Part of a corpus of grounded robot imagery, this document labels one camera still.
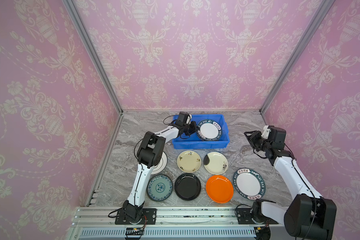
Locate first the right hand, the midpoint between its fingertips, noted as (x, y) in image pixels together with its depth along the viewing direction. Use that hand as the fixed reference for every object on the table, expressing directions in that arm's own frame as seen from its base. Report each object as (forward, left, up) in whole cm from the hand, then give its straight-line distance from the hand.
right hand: (246, 133), depth 83 cm
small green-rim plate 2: (+14, +17, -14) cm, 26 cm away
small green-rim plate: (+9, +24, -14) cm, 29 cm away
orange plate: (-24, +17, -18) cm, 34 cm away
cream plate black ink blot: (-8, +16, -18) cm, 26 cm away
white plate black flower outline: (-9, +50, -18) cm, 53 cm away
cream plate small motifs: (-7, +33, -18) cm, 38 cm away
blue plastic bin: (+6, +28, -17) cm, 33 cm away
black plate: (-22, +34, -18) cm, 44 cm away
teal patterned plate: (-22, +50, -18) cm, 57 cm away
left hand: (+14, +23, -12) cm, 30 cm away
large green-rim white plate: (-22, 0, -19) cm, 29 cm away
